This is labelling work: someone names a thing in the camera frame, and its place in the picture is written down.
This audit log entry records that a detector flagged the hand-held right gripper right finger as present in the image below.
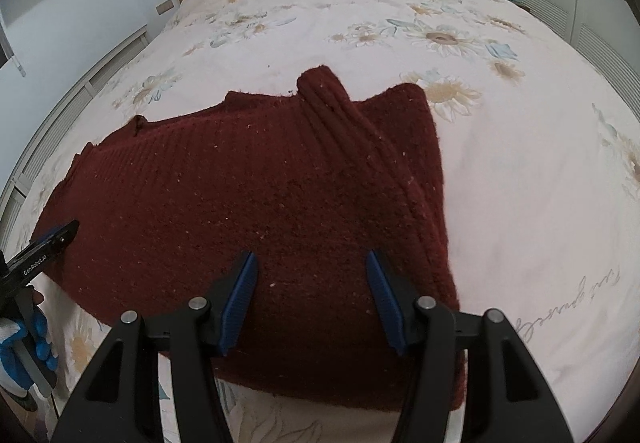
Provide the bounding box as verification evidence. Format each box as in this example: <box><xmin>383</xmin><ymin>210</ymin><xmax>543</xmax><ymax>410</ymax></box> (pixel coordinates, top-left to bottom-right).
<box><xmin>366</xmin><ymin>250</ymin><xmax>573</xmax><ymax>443</ymax></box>

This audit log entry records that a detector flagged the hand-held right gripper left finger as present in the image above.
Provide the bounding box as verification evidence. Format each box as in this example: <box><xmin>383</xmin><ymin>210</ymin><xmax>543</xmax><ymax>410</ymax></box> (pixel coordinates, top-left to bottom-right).
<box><xmin>50</xmin><ymin>250</ymin><xmax>259</xmax><ymax>443</ymax></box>

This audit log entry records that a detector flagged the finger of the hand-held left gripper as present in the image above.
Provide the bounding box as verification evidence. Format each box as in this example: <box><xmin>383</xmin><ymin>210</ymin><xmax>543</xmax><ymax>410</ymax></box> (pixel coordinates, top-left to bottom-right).
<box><xmin>27</xmin><ymin>220</ymin><xmax>81</xmax><ymax>261</ymax></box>

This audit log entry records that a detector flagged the dark red knit sweater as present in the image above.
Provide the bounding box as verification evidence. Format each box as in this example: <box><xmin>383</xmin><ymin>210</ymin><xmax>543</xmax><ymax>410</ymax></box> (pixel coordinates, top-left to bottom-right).
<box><xmin>31</xmin><ymin>65</ymin><xmax>468</xmax><ymax>413</ymax></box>

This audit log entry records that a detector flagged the person's left hand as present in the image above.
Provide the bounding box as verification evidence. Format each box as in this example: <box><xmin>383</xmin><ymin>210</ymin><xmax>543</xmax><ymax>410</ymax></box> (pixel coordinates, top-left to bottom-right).
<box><xmin>0</xmin><ymin>287</ymin><xmax>62</xmax><ymax>396</ymax></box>

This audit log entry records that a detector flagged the floral pink duvet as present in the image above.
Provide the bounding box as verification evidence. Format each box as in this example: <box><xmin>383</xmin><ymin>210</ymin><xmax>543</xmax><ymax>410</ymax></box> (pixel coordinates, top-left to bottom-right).
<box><xmin>10</xmin><ymin>0</ymin><xmax>640</xmax><ymax>443</ymax></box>

